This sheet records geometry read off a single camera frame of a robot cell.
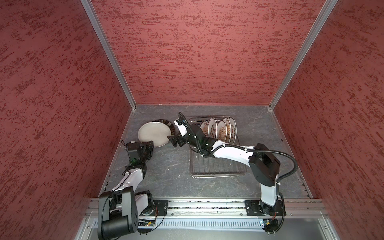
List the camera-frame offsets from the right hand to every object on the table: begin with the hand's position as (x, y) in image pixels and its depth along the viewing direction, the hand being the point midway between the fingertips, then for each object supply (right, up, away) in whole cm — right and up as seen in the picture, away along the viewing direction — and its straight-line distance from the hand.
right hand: (173, 135), depth 82 cm
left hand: (-12, -5, +7) cm, 15 cm away
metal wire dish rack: (+17, -20, +6) cm, 26 cm away
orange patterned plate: (+30, +1, +11) cm, 31 cm away
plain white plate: (-21, -1, +7) cm, 22 cm away
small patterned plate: (+19, +3, +14) cm, 23 cm away
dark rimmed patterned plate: (-11, +2, +12) cm, 17 cm away
